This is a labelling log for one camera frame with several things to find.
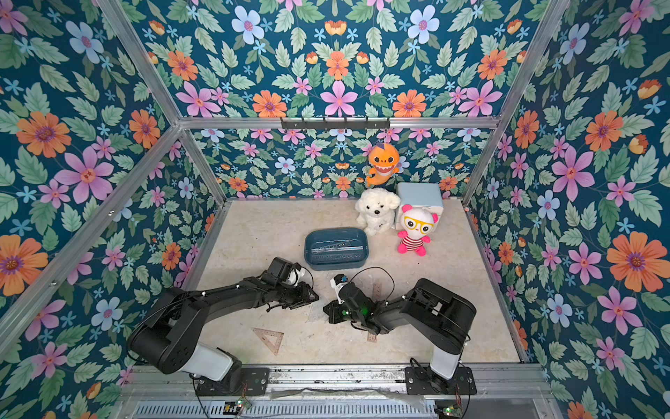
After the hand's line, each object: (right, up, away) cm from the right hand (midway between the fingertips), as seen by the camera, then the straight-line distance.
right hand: (326, 310), depth 87 cm
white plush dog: (+17, +35, +7) cm, 39 cm away
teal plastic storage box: (+3, +20, +15) cm, 25 cm away
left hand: (-3, +3, +1) cm, 4 cm away
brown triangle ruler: (-17, -7, -5) cm, 19 cm away
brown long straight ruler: (+18, +4, +4) cm, 19 cm away
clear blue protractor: (-3, -1, -1) cm, 3 cm away
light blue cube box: (+36, +41, +16) cm, 57 cm away
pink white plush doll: (+33, +29, +6) cm, 44 cm away
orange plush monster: (+21, +54, +11) cm, 59 cm away
